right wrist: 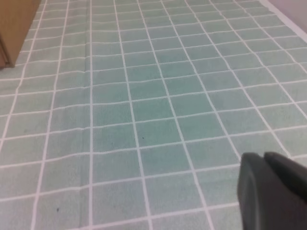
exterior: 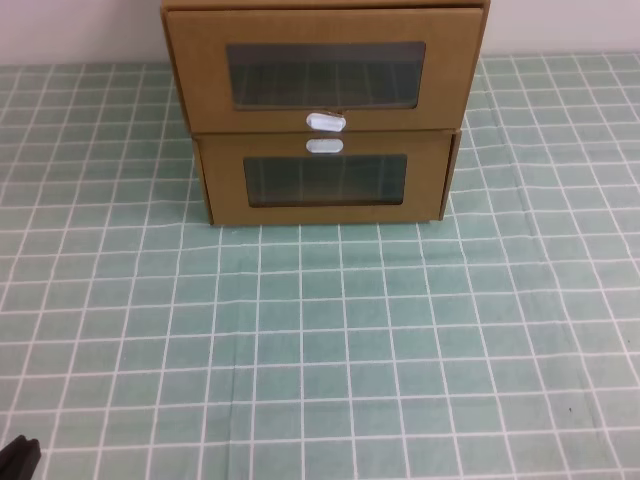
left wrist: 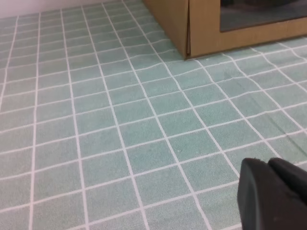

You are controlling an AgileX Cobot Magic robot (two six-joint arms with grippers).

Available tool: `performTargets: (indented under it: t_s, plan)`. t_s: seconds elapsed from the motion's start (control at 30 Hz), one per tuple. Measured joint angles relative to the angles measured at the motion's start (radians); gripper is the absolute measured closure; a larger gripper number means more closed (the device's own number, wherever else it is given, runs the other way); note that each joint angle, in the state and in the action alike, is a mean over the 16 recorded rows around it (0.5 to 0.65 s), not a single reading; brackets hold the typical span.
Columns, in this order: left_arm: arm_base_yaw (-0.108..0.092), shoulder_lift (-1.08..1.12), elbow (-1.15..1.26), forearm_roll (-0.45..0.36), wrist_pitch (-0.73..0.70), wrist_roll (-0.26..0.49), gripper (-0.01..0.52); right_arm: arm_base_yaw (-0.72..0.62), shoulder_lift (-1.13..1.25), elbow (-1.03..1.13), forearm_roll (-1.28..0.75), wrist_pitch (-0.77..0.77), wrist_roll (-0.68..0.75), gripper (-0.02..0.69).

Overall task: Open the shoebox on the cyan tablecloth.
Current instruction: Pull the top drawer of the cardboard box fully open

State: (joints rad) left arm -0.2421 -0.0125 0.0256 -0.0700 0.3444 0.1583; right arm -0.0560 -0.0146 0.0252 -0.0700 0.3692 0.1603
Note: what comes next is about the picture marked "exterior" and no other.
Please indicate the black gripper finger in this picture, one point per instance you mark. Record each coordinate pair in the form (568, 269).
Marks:
(19, 459)

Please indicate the cardboard shoebox drawer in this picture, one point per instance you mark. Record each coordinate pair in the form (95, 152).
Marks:
(265, 71)
(378, 177)

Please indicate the white drawer handle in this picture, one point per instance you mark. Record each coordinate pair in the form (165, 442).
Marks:
(324, 146)
(325, 122)

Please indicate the cyan checkered tablecloth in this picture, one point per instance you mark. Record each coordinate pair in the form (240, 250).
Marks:
(139, 342)

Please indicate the cardboard shoebox outer shell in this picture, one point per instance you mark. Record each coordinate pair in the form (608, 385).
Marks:
(245, 5)

